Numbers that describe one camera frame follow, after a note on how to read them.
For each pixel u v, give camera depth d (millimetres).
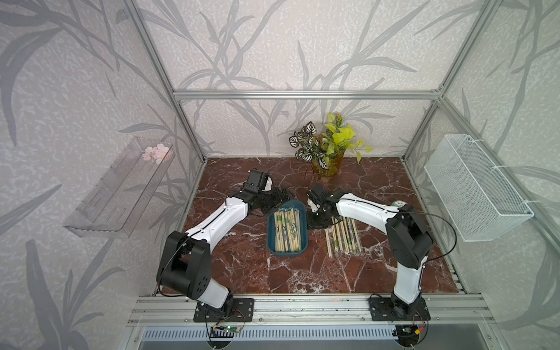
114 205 671
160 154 756
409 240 488
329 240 900
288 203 771
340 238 911
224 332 720
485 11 710
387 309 723
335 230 934
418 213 1010
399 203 914
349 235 912
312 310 753
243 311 731
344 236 912
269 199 757
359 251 867
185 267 429
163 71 854
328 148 961
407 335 706
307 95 961
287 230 918
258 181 680
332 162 1155
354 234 912
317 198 735
